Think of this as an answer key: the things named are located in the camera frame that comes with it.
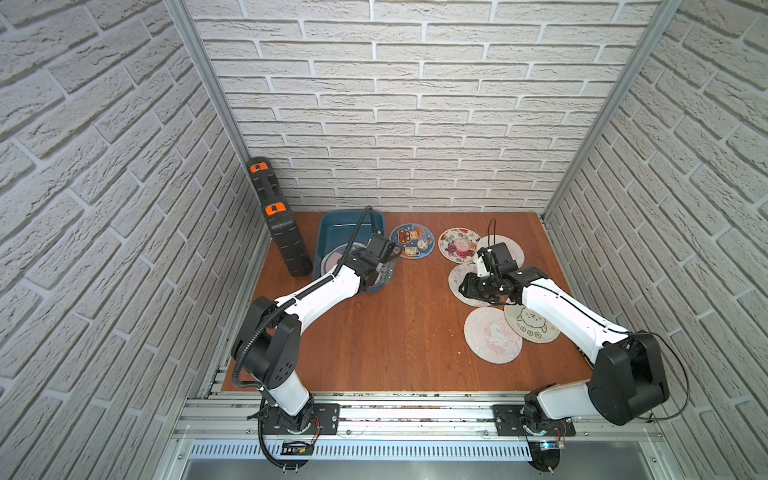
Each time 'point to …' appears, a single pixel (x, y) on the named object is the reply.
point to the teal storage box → (336, 227)
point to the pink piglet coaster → (490, 337)
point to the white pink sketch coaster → (495, 239)
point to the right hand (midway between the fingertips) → (467, 289)
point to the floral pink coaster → (459, 245)
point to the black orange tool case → (280, 216)
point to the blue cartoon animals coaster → (416, 240)
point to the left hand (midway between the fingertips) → (375, 260)
